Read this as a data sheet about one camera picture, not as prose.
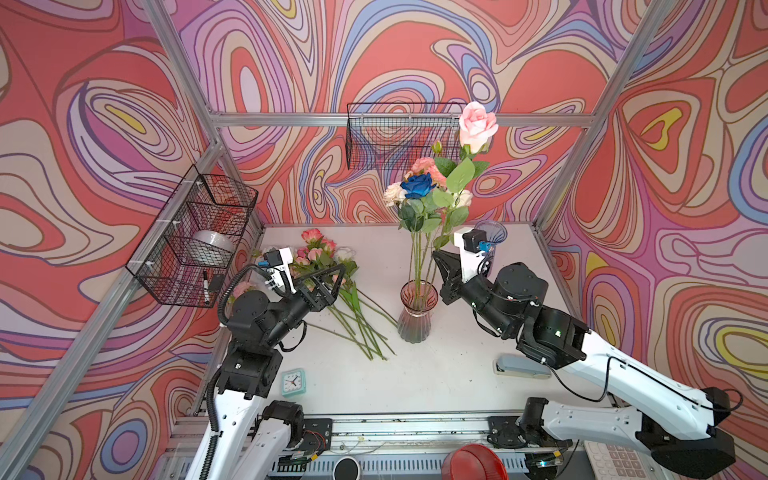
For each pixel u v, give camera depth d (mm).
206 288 719
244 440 452
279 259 557
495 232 923
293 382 801
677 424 388
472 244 459
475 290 523
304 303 558
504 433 734
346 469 655
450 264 522
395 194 692
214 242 732
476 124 394
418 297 734
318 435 721
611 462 688
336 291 565
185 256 716
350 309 949
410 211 667
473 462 699
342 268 593
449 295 530
